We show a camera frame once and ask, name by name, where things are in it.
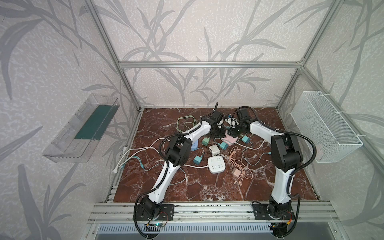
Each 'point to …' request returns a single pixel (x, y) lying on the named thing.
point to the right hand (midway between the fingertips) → (232, 126)
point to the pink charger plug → (236, 172)
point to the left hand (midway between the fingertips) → (226, 132)
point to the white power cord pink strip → (250, 148)
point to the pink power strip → (229, 139)
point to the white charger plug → (214, 149)
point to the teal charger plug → (197, 160)
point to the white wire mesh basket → (328, 137)
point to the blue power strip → (195, 145)
